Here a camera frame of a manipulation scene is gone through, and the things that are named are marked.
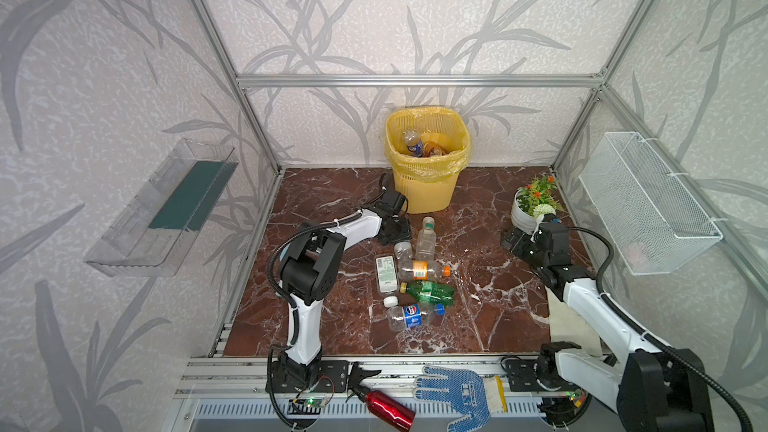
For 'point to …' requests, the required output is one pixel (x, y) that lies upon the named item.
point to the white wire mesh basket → (653, 222)
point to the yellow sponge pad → (495, 391)
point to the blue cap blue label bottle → (413, 142)
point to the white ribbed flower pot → (522, 220)
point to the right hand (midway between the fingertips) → (513, 229)
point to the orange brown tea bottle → (431, 149)
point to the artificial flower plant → (536, 198)
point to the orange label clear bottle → (421, 270)
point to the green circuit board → (306, 406)
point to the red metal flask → (380, 405)
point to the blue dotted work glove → (466, 391)
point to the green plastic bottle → (430, 292)
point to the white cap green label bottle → (427, 240)
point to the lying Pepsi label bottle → (413, 315)
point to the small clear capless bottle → (403, 251)
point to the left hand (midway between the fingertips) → (409, 226)
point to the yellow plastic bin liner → (445, 126)
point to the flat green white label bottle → (386, 274)
